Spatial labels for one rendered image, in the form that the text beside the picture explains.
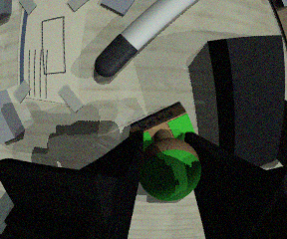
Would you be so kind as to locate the grey cylinder with black end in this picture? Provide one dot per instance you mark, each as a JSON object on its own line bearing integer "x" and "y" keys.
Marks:
{"x": 128, "y": 42}

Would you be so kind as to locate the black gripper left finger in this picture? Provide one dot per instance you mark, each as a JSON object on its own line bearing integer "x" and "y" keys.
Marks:
{"x": 103, "y": 192}

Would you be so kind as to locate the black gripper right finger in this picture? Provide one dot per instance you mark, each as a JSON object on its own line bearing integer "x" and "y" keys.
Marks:
{"x": 233, "y": 195}

